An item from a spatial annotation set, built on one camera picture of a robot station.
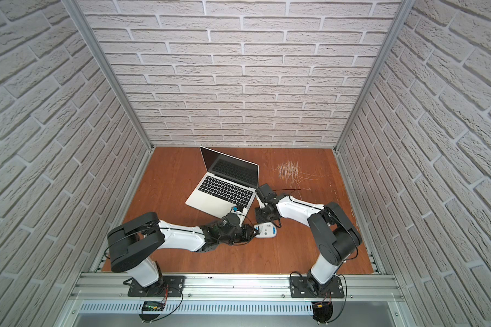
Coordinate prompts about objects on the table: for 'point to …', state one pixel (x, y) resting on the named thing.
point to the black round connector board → (322, 311)
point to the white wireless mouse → (267, 229)
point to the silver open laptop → (230, 186)
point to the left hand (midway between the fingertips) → (258, 226)
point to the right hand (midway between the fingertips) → (256, 219)
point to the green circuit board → (153, 306)
